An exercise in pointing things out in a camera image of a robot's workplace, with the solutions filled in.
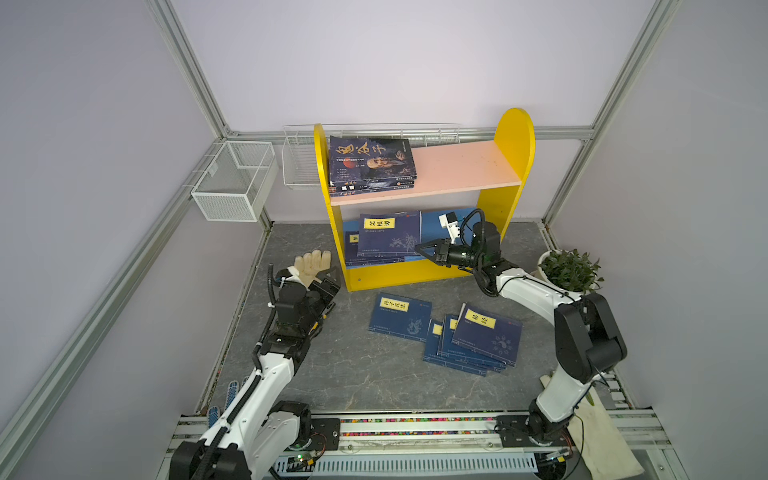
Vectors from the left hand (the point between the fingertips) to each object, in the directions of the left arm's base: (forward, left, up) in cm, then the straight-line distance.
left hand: (336, 278), depth 80 cm
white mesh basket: (+38, +35, +5) cm, 52 cm away
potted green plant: (0, -66, -2) cm, 66 cm away
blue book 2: (-16, -25, -19) cm, 35 cm away
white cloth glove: (-42, -64, -19) cm, 78 cm away
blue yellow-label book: (+11, -15, +5) cm, 19 cm away
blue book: (-14, -30, -18) cm, 38 cm away
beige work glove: (+20, +14, -20) cm, 32 cm away
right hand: (+5, -22, +4) cm, 23 cm away
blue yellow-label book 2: (-3, -18, -19) cm, 26 cm away
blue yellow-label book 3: (-12, -43, -16) cm, 47 cm away
